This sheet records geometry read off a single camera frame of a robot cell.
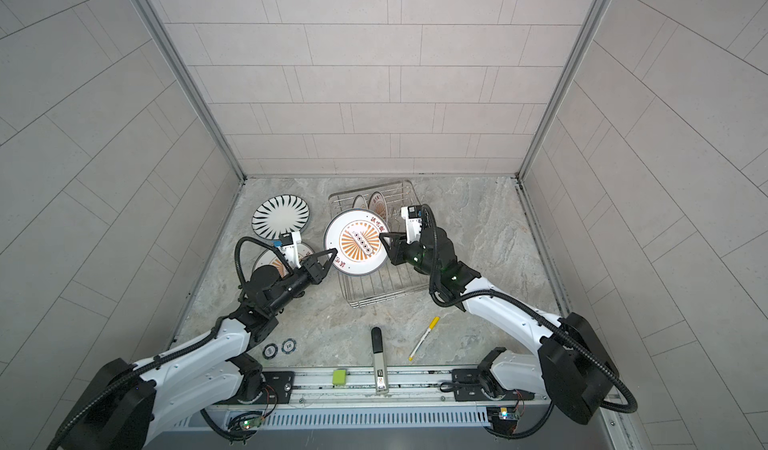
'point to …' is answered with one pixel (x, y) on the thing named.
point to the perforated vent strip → (337, 419)
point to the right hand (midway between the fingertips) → (379, 239)
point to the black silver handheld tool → (379, 361)
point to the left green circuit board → (251, 423)
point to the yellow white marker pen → (431, 326)
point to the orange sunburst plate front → (356, 236)
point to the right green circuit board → (505, 415)
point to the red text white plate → (378, 204)
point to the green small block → (339, 377)
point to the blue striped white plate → (281, 214)
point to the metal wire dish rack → (391, 281)
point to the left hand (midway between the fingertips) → (344, 253)
